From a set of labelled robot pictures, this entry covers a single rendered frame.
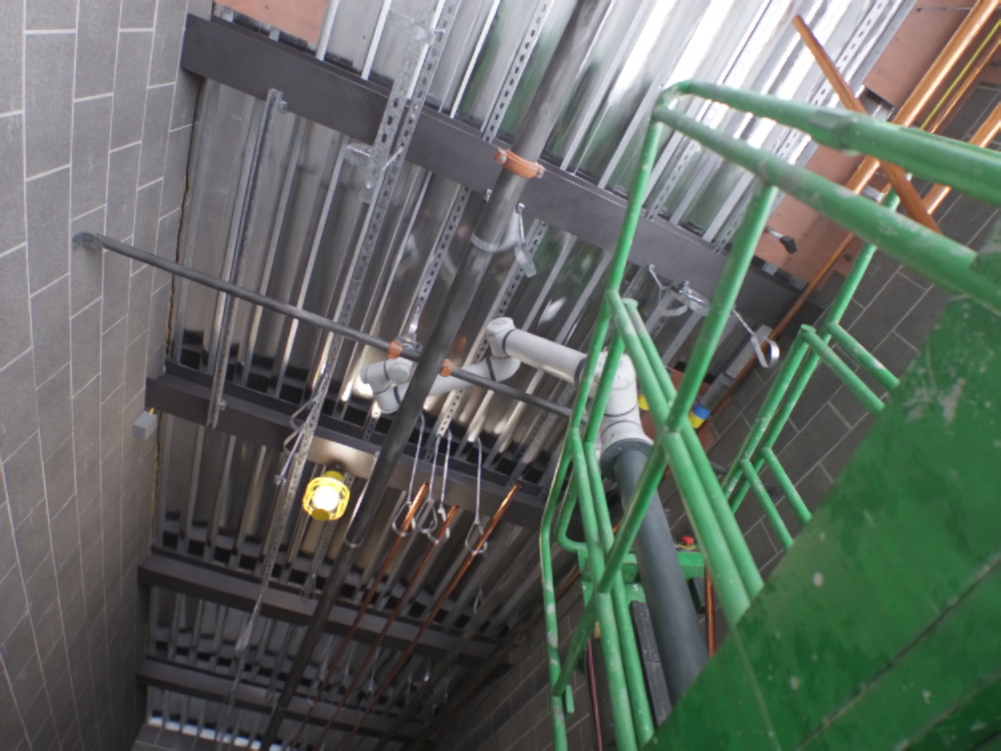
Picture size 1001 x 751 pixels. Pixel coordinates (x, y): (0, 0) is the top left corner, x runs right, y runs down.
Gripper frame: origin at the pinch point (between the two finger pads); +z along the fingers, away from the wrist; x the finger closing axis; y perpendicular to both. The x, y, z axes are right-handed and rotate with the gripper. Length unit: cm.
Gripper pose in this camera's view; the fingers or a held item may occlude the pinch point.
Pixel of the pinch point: (409, 336)
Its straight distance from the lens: 254.2
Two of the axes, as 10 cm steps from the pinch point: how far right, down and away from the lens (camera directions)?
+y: 4.1, -7.6, -5.0
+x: -9.1, -3.4, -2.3
